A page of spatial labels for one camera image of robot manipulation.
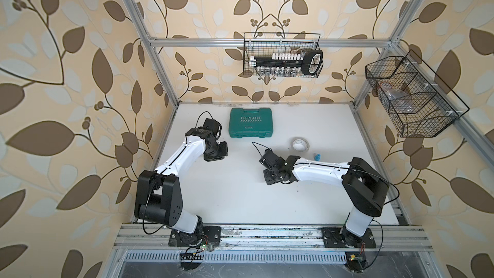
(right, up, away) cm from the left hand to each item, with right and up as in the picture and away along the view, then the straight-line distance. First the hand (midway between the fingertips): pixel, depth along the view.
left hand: (222, 153), depth 86 cm
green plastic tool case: (+11, +14, +19) cm, 26 cm away
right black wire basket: (+78, +21, -14) cm, 82 cm away
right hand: (+23, -12, +3) cm, 26 cm away
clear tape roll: (+39, +3, +15) cm, 42 cm away
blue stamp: (+47, -3, +9) cm, 48 cm away
